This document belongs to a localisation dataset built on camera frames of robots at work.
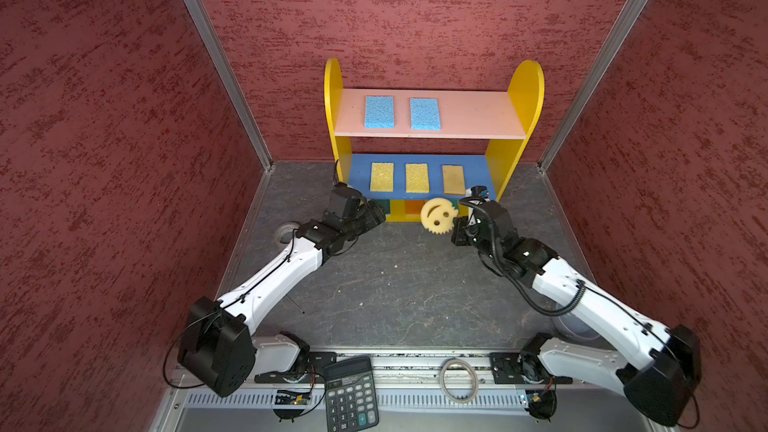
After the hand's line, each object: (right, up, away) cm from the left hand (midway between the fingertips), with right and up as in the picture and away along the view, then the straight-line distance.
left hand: (377, 220), depth 82 cm
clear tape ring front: (+17, -40, -12) cm, 45 cm away
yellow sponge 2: (+13, +12, +13) cm, 22 cm away
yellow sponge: (+1, +13, +15) cm, 20 cm away
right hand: (+20, -1, -4) cm, 21 cm away
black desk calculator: (-5, -41, -14) cm, 43 cm away
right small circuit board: (+39, -43, -11) cm, 59 cm away
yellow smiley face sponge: (+17, +2, -3) cm, 17 cm away
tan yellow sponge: (+24, +12, +13) cm, 30 cm away
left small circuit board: (-22, -43, -9) cm, 50 cm away
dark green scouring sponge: (+1, +4, +20) cm, 21 cm away
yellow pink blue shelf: (+8, +11, +12) cm, 18 cm away
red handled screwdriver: (-24, -25, +3) cm, 35 cm away
